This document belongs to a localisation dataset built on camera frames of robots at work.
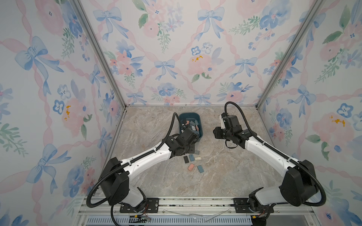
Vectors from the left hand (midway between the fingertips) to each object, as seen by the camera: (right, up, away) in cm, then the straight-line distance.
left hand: (192, 146), depth 81 cm
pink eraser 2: (-1, -14, +6) cm, 16 cm away
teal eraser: (+5, -15, +7) cm, 18 cm away
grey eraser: (+2, +13, +26) cm, 29 cm away
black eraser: (-3, -10, +9) cm, 14 cm away
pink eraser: (+5, +9, +22) cm, 24 cm away
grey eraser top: (+4, -6, +13) cm, 15 cm away
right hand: (+15, +9, +5) cm, 18 cm away
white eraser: (+2, +9, +22) cm, 24 cm away
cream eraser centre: (+4, -9, +9) cm, 14 cm away
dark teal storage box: (+2, +14, +28) cm, 31 cm away
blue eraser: (0, -9, +10) cm, 14 cm away
